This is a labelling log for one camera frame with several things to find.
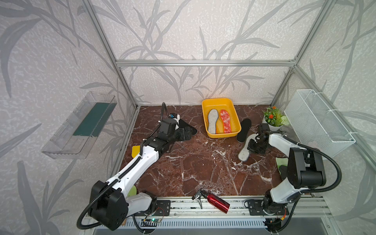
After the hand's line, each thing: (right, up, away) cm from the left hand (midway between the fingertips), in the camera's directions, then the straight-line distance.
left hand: (186, 130), depth 81 cm
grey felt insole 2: (+36, -16, +10) cm, 41 cm away
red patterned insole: (+28, +4, +27) cm, 39 cm away
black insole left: (-5, +2, +29) cm, 30 cm away
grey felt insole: (+18, +8, +30) cm, 36 cm away
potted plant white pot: (+56, +7, +12) cm, 58 cm away
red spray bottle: (+14, -35, -7) cm, 38 cm away
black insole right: (+42, +1, +26) cm, 49 cm away
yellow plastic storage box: (+31, +18, +39) cm, 53 cm away
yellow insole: (+23, 0, +25) cm, 34 cm away
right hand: (+40, -13, +13) cm, 44 cm away
